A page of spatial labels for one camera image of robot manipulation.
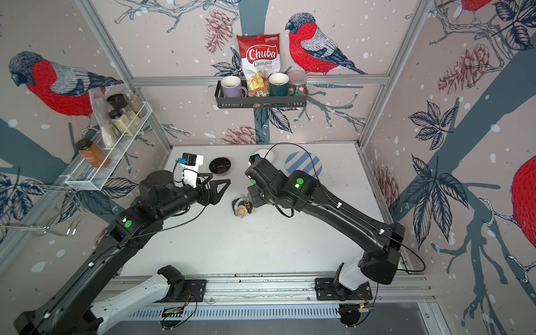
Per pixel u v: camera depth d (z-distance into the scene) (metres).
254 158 0.59
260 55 0.79
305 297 0.74
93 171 0.71
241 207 0.86
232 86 0.81
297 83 0.83
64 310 0.37
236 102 0.88
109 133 0.71
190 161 0.53
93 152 0.66
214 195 0.56
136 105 0.85
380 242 0.40
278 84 0.80
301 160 1.14
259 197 0.57
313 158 1.15
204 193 0.54
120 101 0.78
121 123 0.76
